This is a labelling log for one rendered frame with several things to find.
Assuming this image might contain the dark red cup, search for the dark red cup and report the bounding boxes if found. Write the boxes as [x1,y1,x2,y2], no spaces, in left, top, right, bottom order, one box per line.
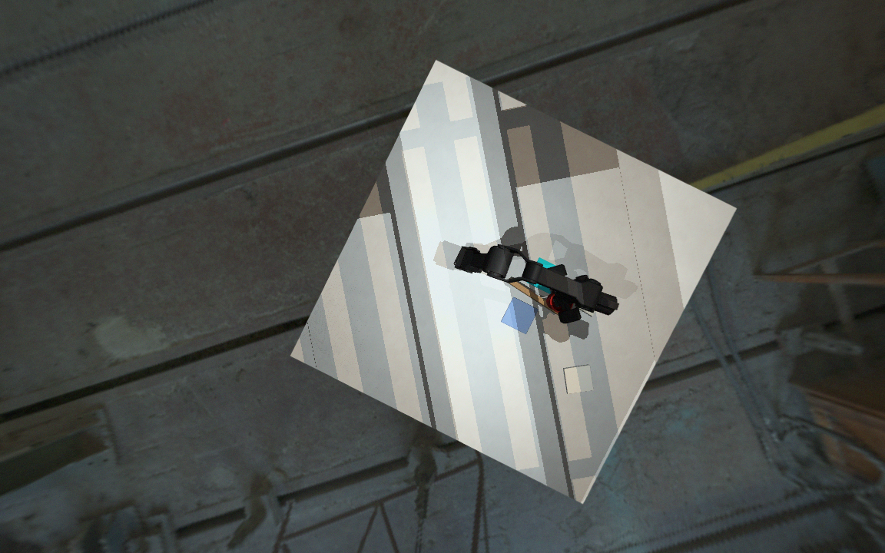
[546,293,573,313]

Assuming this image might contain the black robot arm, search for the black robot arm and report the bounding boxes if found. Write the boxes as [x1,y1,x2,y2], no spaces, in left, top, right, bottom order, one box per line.
[454,244,619,315]

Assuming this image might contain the long wooden plank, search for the long wooden plank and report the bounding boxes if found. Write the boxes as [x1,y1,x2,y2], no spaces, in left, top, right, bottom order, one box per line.
[509,282,558,315]

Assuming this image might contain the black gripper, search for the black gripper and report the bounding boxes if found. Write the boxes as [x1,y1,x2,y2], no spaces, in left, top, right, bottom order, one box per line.
[547,264,582,323]

